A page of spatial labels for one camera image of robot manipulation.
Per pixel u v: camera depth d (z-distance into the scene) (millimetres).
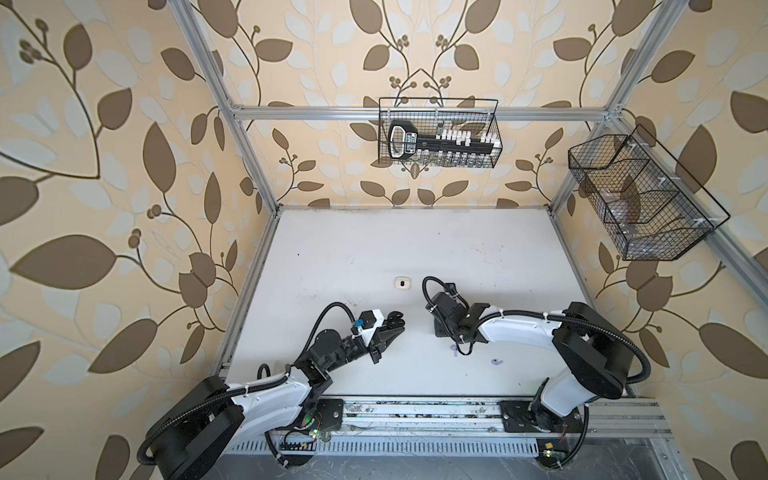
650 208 733
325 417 739
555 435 726
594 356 448
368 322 630
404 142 844
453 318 693
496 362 825
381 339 680
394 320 731
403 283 964
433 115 905
